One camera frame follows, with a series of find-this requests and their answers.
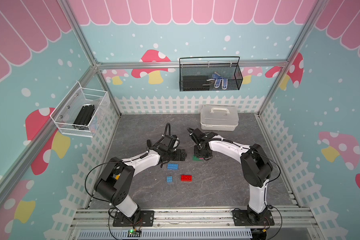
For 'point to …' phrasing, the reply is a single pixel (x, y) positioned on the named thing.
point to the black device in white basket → (83, 117)
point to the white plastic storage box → (219, 117)
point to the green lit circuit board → (133, 233)
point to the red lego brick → (186, 178)
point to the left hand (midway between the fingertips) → (180, 157)
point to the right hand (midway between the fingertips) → (198, 154)
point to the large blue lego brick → (172, 166)
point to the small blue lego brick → (169, 179)
